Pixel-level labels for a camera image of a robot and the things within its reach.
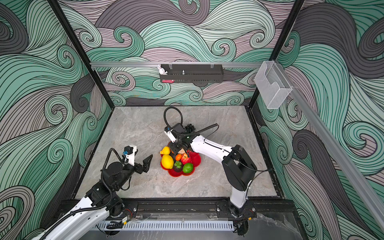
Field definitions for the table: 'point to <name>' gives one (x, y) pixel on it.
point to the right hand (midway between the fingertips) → (171, 145)
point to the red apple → (185, 159)
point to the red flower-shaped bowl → (196, 161)
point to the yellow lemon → (167, 161)
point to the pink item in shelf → (168, 81)
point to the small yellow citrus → (166, 150)
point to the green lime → (187, 167)
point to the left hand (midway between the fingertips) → (144, 151)
